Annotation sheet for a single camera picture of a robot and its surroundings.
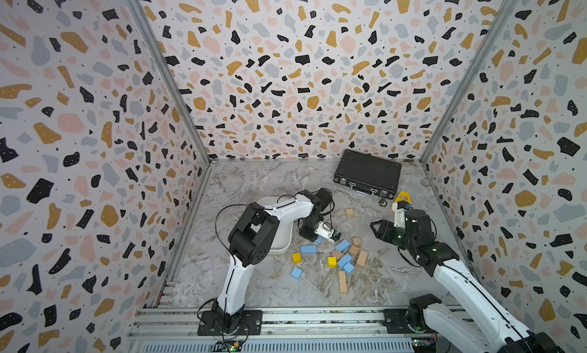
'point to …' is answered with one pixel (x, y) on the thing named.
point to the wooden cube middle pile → (354, 250)
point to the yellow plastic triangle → (403, 196)
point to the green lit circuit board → (228, 345)
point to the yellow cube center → (332, 262)
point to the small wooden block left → (338, 254)
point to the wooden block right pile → (362, 257)
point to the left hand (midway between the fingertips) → (316, 231)
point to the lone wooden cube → (349, 212)
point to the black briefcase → (368, 174)
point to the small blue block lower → (348, 268)
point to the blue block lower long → (345, 260)
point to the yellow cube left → (296, 258)
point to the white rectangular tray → (283, 240)
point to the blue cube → (296, 273)
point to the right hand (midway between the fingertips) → (376, 225)
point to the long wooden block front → (342, 282)
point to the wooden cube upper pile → (357, 241)
